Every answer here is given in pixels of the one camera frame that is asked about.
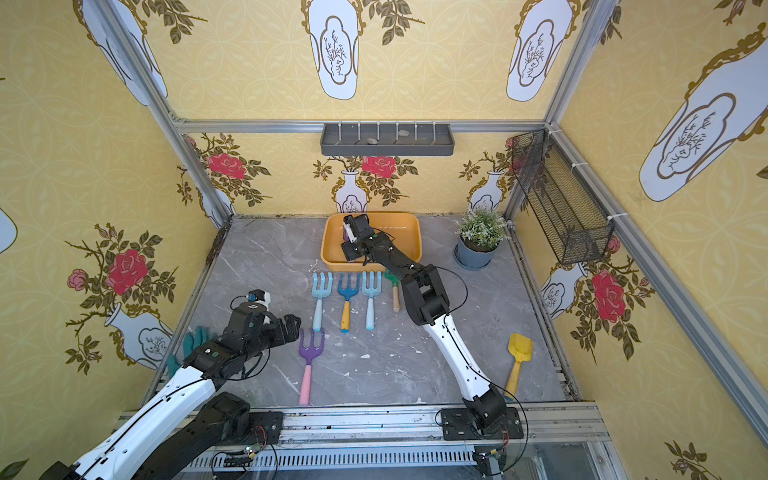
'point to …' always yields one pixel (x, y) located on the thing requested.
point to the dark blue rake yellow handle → (347, 293)
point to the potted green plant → (479, 235)
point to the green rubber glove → (190, 343)
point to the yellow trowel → (521, 349)
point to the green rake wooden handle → (395, 291)
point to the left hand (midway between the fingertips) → (291, 323)
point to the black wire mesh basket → (579, 228)
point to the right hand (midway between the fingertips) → (351, 247)
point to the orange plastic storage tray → (404, 229)
